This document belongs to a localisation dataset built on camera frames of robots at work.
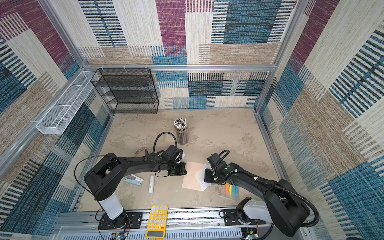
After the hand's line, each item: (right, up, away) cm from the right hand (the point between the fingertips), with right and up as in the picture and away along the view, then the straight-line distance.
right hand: (207, 180), depth 85 cm
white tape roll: (-42, +13, +12) cm, 45 cm away
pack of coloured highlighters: (+13, -5, -4) cm, 14 cm away
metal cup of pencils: (-14, +30, +2) cm, 34 cm away
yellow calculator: (-25, -16, -14) cm, 33 cm away
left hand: (-11, +3, +3) cm, 12 cm away
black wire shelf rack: (-56, +56, +25) cm, 82 cm away
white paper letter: (0, +6, +6) cm, 9 cm away
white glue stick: (-31, -2, -2) cm, 31 cm away
